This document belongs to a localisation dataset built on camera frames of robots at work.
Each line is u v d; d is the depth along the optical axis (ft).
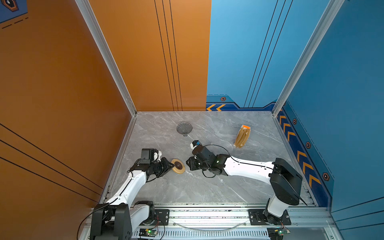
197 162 2.29
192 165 2.33
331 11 2.33
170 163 2.71
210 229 2.32
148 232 2.33
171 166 2.73
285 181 1.40
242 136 3.17
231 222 2.38
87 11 2.32
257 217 2.38
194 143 2.47
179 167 2.91
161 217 2.43
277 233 2.32
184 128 3.46
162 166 2.45
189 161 2.33
